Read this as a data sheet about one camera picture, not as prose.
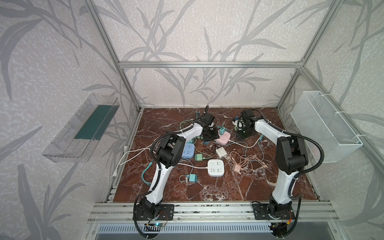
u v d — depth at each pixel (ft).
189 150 3.07
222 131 3.24
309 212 2.47
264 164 2.95
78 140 2.11
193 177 2.71
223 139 3.26
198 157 2.99
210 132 2.89
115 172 2.99
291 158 1.70
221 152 3.07
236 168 2.84
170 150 1.95
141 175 2.79
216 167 2.85
